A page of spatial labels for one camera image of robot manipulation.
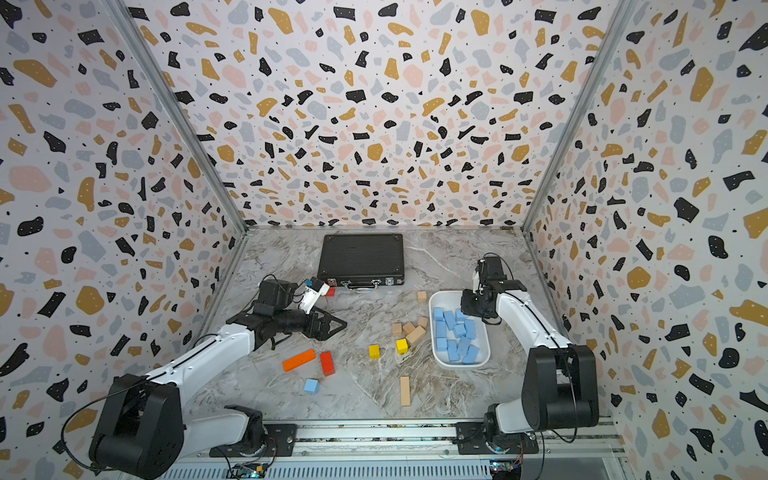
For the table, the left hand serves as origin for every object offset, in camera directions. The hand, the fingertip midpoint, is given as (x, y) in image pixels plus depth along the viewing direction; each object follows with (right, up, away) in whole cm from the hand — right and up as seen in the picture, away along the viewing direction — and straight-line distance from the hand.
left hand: (339, 319), depth 83 cm
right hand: (+38, +3, +7) cm, 39 cm away
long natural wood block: (+18, -19, -1) cm, 27 cm away
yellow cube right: (+18, -9, +5) cm, 20 cm away
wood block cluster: (+21, -6, +7) cm, 23 cm away
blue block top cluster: (+32, -9, +6) cm, 34 cm away
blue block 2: (+38, -12, +5) cm, 40 cm away
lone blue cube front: (-7, -18, -2) cm, 19 cm away
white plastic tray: (+35, -9, +9) cm, 37 cm away
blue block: (+29, -1, +11) cm, 31 cm away
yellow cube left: (+9, -10, +5) cm, 15 cm away
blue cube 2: (+33, -2, +13) cm, 35 cm away
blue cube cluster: (+35, -5, +8) cm, 37 cm away
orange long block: (-12, -13, +4) cm, 18 cm away
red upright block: (-4, -13, +3) cm, 14 cm away
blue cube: (+29, -8, +5) cm, 31 cm away
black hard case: (+3, +16, +23) cm, 28 cm away
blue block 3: (+39, -5, +10) cm, 40 cm away
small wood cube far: (+24, +4, +17) cm, 30 cm away
